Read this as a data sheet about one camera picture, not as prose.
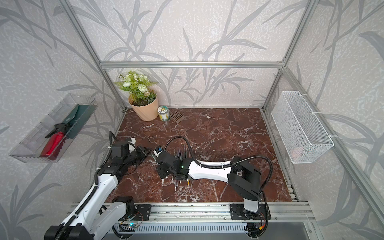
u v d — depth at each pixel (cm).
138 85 96
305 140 60
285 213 75
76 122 65
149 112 102
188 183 83
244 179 44
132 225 71
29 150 58
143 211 74
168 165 59
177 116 112
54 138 61
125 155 64
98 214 47
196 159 56
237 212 73
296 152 72
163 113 108
